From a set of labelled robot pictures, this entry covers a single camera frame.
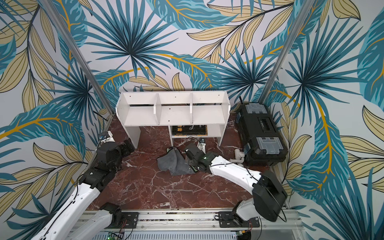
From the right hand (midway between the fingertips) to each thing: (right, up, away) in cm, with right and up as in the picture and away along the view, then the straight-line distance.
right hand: (194, 157), depth 85 cm
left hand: (-36, +9, -9) cm, 38 cm away
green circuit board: (-40, -36, -13) cm, 55 cm away
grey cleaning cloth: (-12, -4, +4) cm, 14 cm away
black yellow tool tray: (-3, +15, +7) cm, 17 cm away
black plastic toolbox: (+38, +8, -2) cm, 39 cm away
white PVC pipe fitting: (+28, -1, +9) cm, 29 cm away
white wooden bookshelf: (-3, +23, -10) cm, 26 cm away
